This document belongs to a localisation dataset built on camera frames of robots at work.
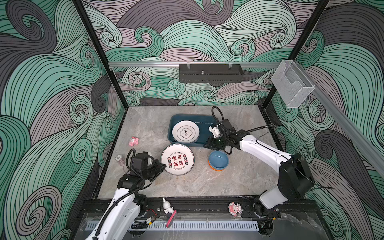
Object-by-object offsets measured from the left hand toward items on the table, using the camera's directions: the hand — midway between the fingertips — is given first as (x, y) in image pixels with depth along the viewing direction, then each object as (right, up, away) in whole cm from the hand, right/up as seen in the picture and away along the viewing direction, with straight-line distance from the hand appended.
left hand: (167, 164), depth 80 cm
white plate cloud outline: (+10, +16, +21) cm, 28 cm away
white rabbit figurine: (+1, -18, -8) cm, 20 cm away
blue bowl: (+29, +1, +5) cm, 30 cm away
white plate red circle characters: (+6, +2, +5) cm, 8 cm away
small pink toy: (-24, +10, +16) cm, 31 cm away
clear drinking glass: (-9, +18, +22) cm, 30 cm away
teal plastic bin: (+23, +22, +30) cm, 44 cm away
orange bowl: (+24, -3, +4) cm, 25 cm away
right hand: (+21, +9, +4) cm, 23 cm away
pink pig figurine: (+35, -19, -8) cm, 41 cm away
